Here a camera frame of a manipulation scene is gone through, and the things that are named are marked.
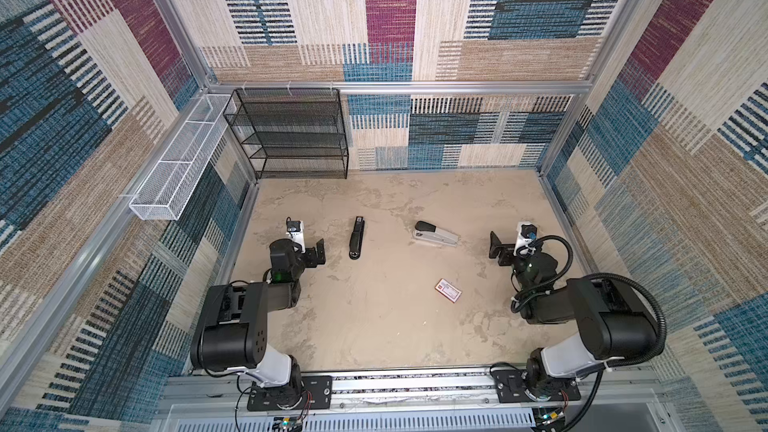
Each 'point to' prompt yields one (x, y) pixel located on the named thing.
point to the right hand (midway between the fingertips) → (507, 234)
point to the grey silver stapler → (429, 232)
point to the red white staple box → (447, 290)
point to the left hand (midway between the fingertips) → (307, 236)
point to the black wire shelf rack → (291, 133)
